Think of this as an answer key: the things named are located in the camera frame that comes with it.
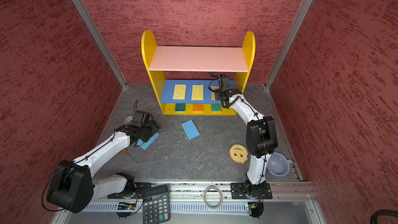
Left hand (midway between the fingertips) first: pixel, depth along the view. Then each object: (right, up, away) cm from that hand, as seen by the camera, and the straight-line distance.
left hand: (157, 131), depth 87 cm
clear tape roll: (-22, +5, +10) cm, 25 cm away
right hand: (+38, +22, +7) cm, 44 cm away
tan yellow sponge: (+33, +22, +7) cm, 40 cm away
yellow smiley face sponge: (+47, -11, -4) cm, 48 cm away
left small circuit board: (-10, -32, -15) cm, 37 cm away
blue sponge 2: (-5, -6, 0) cm, 8 cm away
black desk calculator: (+5, -31, -19) cm, 37 cm away
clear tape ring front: (+27, -30, -12) cm, 42 cm away
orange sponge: (+23, +13, +19) cm, 32 cm away
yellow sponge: (+12, +24, +10) cm, 28 cm away
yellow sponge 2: (+23, +23, +8) cm, 34 cm away
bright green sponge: (+36, +13, +17) cm, 42 cm away
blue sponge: (+19, 0, +8) cm, 20 cm away
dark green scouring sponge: (+11, +13, +16) cm, 23 cm away
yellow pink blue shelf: (+8, +38, +30) cm, 49 cm away
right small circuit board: (+50, -32, -16) cm, 61 cm away
